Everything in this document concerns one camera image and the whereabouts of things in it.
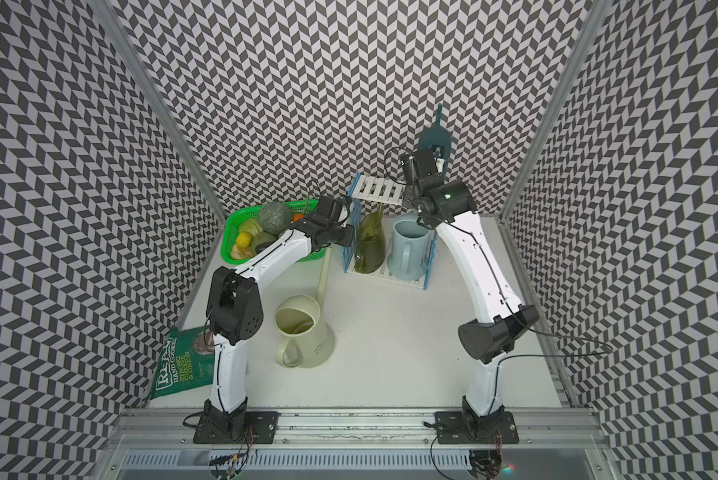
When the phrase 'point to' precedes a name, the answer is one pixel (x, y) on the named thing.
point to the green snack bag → (186, 362)
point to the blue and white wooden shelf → (363, 186)
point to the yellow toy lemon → (243, 239)
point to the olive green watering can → (370, 252)
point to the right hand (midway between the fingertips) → (426, 197)
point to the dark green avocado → (275, 217)
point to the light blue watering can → (410, 243)
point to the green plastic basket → (230, 229)
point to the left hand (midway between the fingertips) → (349, 234)
